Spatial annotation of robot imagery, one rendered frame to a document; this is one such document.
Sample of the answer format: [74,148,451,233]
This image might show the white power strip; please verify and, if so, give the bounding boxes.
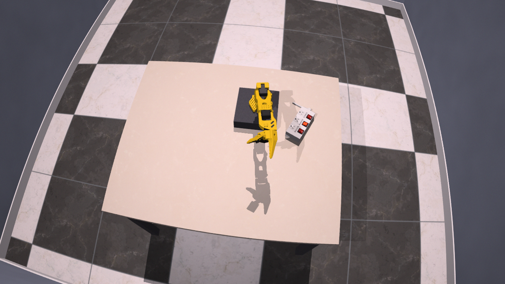
[285,102,315,143]

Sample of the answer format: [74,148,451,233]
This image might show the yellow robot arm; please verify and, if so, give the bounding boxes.
[249,82,277,131]

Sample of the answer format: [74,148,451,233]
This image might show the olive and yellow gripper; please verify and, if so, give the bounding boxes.
[247,129,277,159]

